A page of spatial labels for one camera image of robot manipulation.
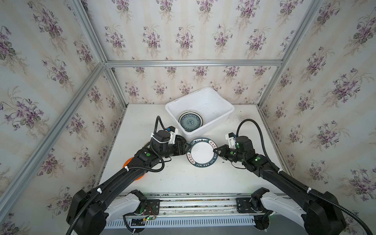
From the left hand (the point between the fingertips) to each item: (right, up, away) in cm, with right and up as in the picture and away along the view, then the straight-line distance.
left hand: (187, 145), depth 75 cm
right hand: (+13, -4, +2) cm, 14 cm away
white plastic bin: (+22, +22, +42) cm, 52 cm away
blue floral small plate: (+2, +13, +32) cm, 34 cm away
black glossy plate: (-4, +2, -8) cm, 9 cm away
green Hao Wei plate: (+8, -6, +4) cm, 11 cm away
